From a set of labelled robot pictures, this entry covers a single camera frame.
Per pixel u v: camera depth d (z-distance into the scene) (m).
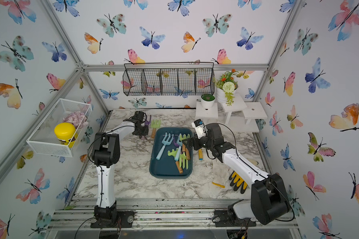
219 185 0.84
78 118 0.69
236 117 1.17
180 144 1.00
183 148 0.96
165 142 1.02
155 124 1.14
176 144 1.01
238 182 0.84
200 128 0.73
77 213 0.77
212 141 0.64
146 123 0.98
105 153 0.60
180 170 0.89
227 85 0.81
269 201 0.41
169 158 0.94
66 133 0.63
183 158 0.93
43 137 0.62
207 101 0.95
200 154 0.96
